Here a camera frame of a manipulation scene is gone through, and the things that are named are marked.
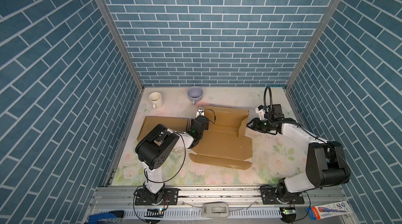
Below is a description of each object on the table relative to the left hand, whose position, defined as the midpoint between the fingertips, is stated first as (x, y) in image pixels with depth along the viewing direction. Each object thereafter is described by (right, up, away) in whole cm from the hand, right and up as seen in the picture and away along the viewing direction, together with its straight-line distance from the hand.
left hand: (203, 116), depth 97 cm
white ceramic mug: (-31, +11, +5) cm, 33 cm away
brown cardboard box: (-19, -5, +4) cm, 20 cm away
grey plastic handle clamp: (+7, -39, -28) cm, 49 cm away
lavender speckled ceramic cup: (-6, +14, +17) cm, 23 cm away
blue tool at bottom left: (-38, -41, -29) cm, 63 cm away
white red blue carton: (+52, -41, -28) cm, 72 cm away
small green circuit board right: (+42, -43, -23) cm, 65 cm away
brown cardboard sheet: (+11, -16, -6) cm, 20 cm away
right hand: (+27, -4, -7) cm, 28 cm away
